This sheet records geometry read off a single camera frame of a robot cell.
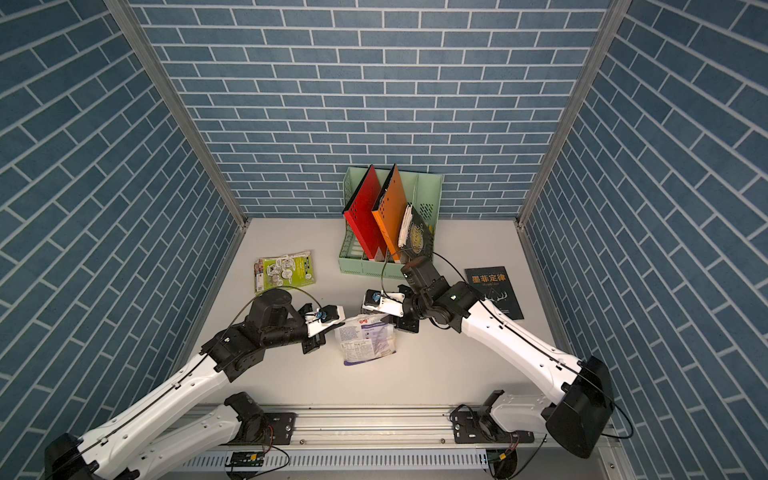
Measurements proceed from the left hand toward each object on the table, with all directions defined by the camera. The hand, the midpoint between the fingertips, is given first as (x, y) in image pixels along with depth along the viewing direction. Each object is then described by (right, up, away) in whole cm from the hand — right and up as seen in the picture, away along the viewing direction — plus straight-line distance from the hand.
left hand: (347, 321), depth 72 cm
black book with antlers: (+46, +5, +29) cm, 54 cm away
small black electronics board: (-25, -34, 0) cm, 42 cm away
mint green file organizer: (+21, +38, +31) cm, 54 cm away
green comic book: (-25, +10, +30) cm, 40 cm away
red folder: (+1, +28, +12) cm, 31 cm away
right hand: (+10, +2, +2) cm, 11 cm away
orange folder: (+10, +29, +16) cm, 35 cm away
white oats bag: (+4, -5, +3) cm, 7 cm away
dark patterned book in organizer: (+18, +21, +23) cm, 36 cm away
